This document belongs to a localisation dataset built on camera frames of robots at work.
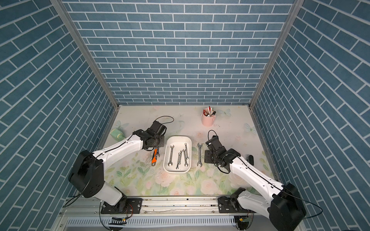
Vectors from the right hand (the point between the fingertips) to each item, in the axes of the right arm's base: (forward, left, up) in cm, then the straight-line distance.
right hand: (209, 156), depth 83 cm
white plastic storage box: (+4, +20, -9) cm, 22 cm away
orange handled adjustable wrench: (+1, +35, -7) cm, 35 cm away
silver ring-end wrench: (+2, +19, -7) cm, 20 cm away
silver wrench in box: (-2, +14, -8) cm, 16 cm away
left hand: (+7, +28, +1) cm, 29 cm away
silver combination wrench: (-3, +24, -8) cm, 25 cm away
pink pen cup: (+28, +1, +3) cm, 28 cm away
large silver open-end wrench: (-1, +6, -8) cm, 10 cm away
